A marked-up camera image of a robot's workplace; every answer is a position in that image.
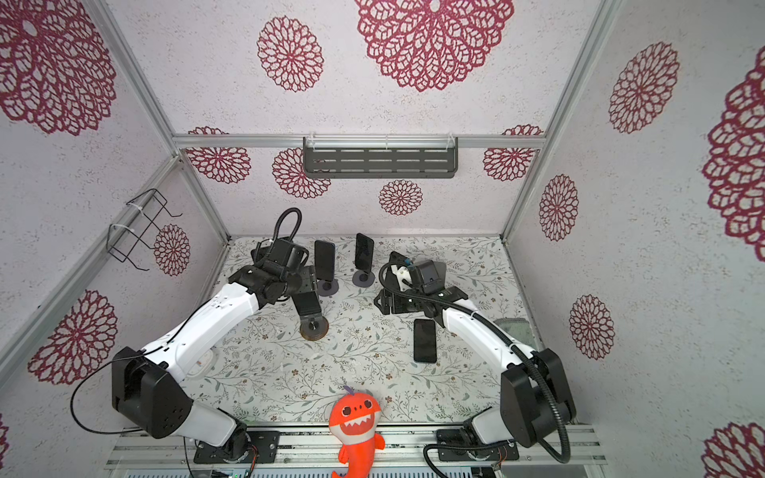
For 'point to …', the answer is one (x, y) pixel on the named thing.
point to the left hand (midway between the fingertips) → (305, 279)
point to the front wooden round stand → (314, 328)
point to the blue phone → (424, 341)
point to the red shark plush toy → (352, 423)
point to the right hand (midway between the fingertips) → (383, 297)
